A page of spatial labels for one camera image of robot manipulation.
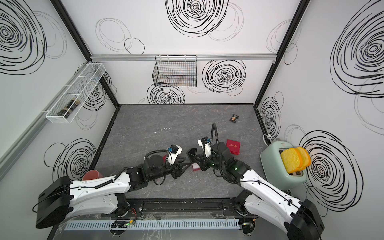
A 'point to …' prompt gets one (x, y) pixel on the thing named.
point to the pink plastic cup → (92, 174)
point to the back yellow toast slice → (304, 158)
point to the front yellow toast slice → (292, 159)
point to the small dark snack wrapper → (234, 118)
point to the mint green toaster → (274, 169)
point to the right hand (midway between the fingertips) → (193, 159)
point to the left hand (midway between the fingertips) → (188, 162)
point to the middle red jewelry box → (196, 166)
